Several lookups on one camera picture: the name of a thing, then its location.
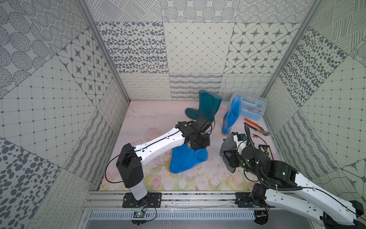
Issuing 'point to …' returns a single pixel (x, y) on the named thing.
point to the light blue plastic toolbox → (253, 107)
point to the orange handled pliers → (258, 128)
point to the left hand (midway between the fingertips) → (214, 149)
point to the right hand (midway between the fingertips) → (226, 153)
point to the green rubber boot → (209, 103)
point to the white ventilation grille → (173, 215)
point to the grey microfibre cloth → (229, 143)
